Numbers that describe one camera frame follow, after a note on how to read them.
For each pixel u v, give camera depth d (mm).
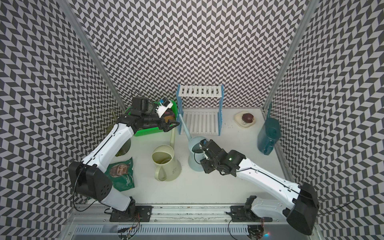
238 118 1116
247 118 1057
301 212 372
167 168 776
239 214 732
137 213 721
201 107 1230
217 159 557
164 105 671
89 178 415
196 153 746
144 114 641
